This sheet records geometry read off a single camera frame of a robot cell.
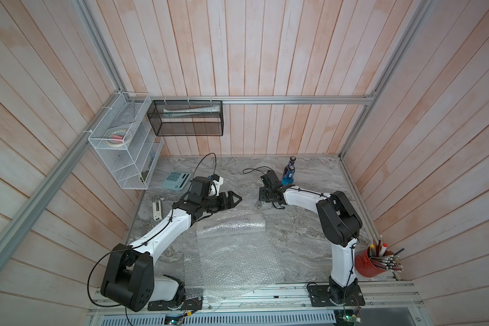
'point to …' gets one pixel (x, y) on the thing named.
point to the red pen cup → (365, 266)
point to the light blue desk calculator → (176, 180)
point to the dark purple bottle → (291, 164)
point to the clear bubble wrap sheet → (231, 255)
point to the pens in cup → (387, 259)
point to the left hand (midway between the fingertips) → (235, 204)
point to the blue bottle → (288, 177)
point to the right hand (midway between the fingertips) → (263, 193)
